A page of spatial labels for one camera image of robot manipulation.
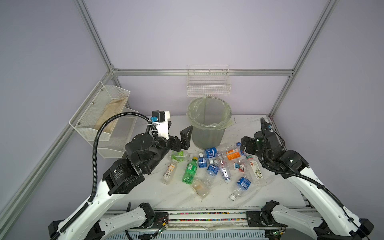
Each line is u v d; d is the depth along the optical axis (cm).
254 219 73
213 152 93
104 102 83
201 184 84
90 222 36
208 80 95
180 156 93
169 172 85
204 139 94
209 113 99
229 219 75
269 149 48
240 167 84
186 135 45
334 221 38
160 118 42
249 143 64
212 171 86
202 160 88
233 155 88
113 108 82
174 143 46
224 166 90
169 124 57
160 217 74
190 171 81
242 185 80
